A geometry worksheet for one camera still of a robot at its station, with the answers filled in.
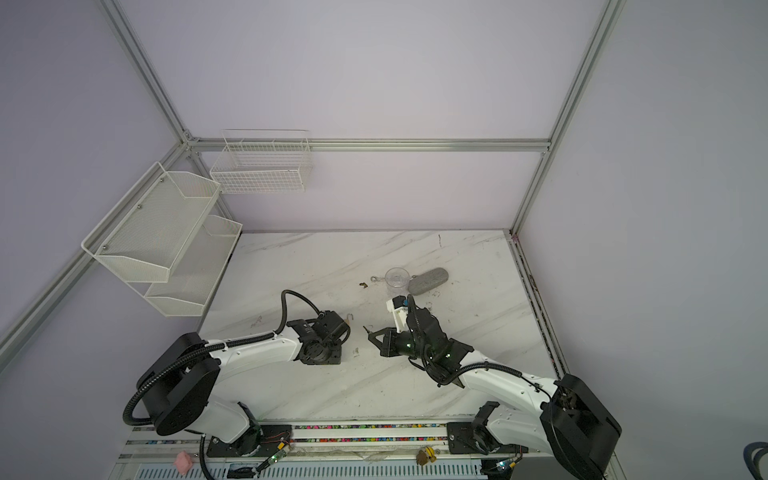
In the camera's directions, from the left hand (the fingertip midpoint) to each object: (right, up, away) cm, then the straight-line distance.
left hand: (329, 357), depth 87 cm
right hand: (+12, +8, -11) cm, 18 cm away
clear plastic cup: (+20, +21, +17) cm, 34 cm away
